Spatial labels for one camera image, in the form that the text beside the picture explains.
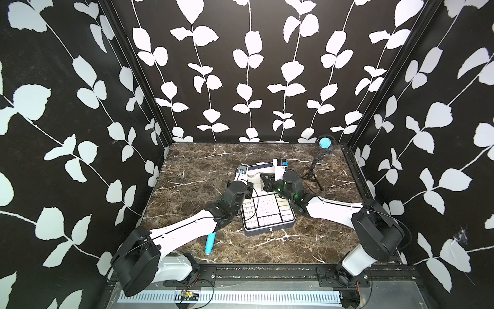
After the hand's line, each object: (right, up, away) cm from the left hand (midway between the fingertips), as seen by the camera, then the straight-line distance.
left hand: (247, 173), depth 80 cm
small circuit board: (-23, -45, -10) cm, 51 cm away
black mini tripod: (+32, -2, +17) cm, 36 cm away
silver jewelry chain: (+1, -2, +3) cm, 4 cm away
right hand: (+5, 0, +4) cm, 6 cm away
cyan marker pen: (-16, -30, 0) cm, 34 cm away
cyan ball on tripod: (+35, +14, +5) cm, 38 cm away
